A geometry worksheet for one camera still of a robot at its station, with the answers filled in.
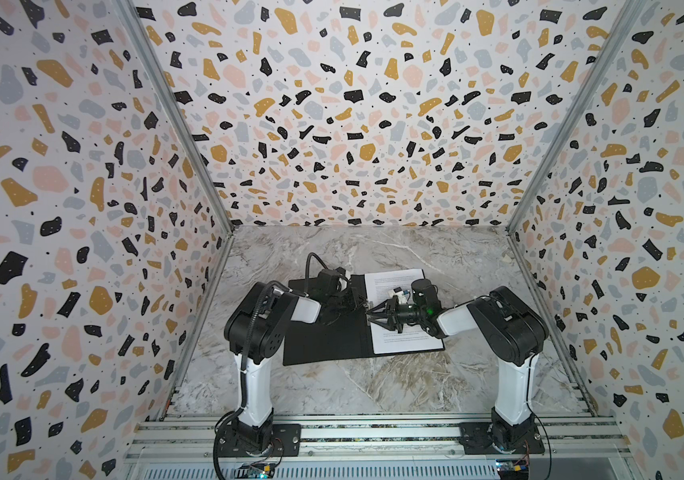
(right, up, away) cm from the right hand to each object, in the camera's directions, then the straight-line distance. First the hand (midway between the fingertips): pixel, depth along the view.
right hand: (365, 311), depth 89 cm
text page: (+15, -9, +3) cm, 17 cm away
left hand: (+1, +3, +8) cm, 9 cm away
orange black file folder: (-14, -9, -1) cm, 16 cm away
